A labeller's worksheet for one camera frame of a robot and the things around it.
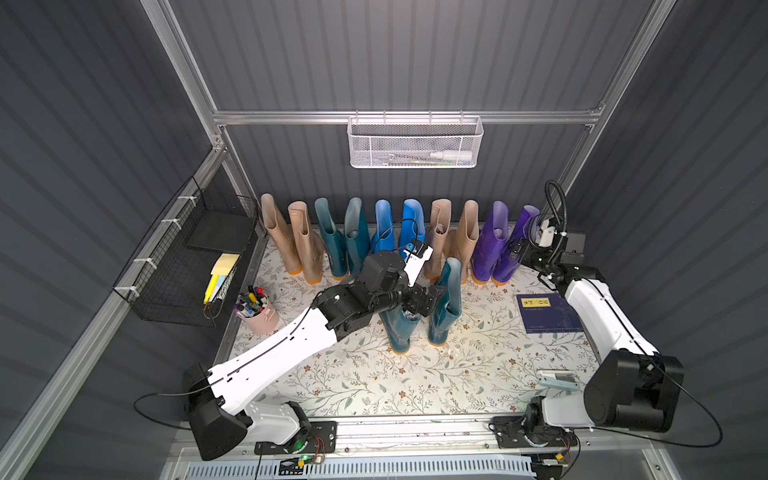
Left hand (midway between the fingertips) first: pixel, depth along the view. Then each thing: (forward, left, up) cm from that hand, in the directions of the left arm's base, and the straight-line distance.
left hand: (436, 287), depth 66 cm
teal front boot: (+5, -5, -4) cm, 8 cm away
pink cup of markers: (+6, +49, -20) cm, 53 cm away
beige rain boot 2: (+21, +34, -13) cm, 42 cm away
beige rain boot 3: (+30, -5, -5) cm, 30 cm away
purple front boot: (+23, -20, -12) cm, 33 cm away
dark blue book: (+10, -41, -30) cm, 52 cm away
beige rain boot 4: (+21, -11, -6) cm, 24 cm away
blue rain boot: (+20, +12, -5) cm, 24 cm away
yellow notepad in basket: (+7, +52, -4) cm, 53 cm away
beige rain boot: (+25, +43, -5) cm, 49 cm away
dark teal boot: (+22, +26, -9) cm, 35 cm away
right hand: (+19, -30, -9) cm, 37 cm away
